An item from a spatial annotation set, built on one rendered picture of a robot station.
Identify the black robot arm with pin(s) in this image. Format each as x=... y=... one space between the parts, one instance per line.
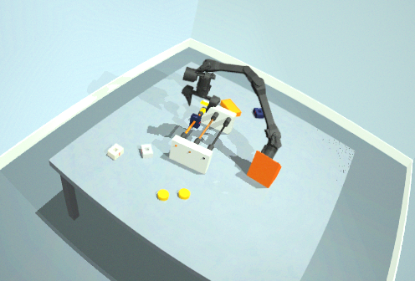
x=208 y=65

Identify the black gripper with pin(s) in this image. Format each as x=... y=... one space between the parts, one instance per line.
x=201 y=92

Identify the yellow short cylinder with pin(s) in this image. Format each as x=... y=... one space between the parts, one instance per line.
x=184 y=194
x=163 y=195

